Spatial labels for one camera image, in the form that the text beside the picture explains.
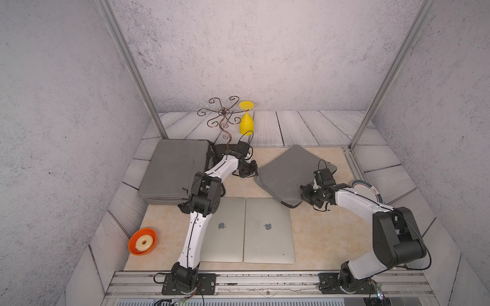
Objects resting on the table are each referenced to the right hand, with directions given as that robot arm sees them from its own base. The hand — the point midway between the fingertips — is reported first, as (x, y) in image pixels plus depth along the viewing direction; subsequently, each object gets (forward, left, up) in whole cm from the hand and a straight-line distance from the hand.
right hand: (301, 195), depth 91 cm
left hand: (+15, +18, -2) cm, 23 cm away
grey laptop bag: (+12, +8, -3) cm, 15 cm away
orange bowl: (-21, +73, -1) cm, 76 cm away
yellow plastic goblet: (+32, +26, +17) cm, 45 cm away
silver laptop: (-15, +16, -7) cm, 23 cm away
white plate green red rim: (+9, -38, -9) cm, 40 cm away
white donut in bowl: (-21, +68, -2) cm, 72 cm away
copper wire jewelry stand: (+42, +43, +22) cm, 64 cm away
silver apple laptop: (-17, +36, -7) cm, 41 cm away
